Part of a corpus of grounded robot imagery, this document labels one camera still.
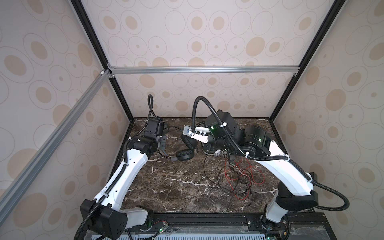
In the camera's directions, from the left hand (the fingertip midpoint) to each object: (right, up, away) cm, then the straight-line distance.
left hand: (162, 135), depth 77 cm
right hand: (+20, +3, -17) cm, 26 cm away
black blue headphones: (+14, -9, -2) cm, 16 cm away
